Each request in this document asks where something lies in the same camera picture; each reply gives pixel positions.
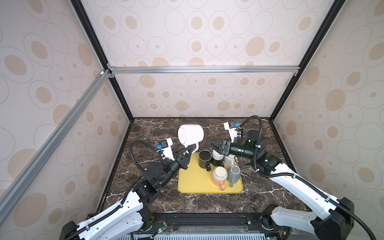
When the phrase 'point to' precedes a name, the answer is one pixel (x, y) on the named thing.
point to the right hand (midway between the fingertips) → (209, 145)
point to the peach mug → (219, 176)
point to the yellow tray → (196, 179)
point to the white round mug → (189, 134)
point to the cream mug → (231, 158)
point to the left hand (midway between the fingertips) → (196, 147)
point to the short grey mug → (234, 175)
